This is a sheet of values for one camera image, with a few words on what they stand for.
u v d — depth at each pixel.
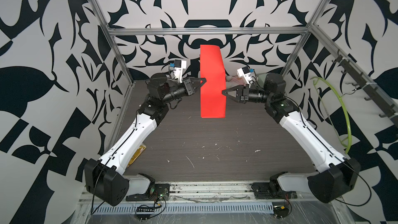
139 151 0.87
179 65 0.59
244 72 0.62
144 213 0.70
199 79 0.62
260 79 0.57
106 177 0.38
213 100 0.63
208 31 0.94
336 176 0.39
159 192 0.73
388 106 0.54
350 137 0.64
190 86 0.57
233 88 0.61
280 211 0.72
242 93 0.57
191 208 0.78
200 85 0.63
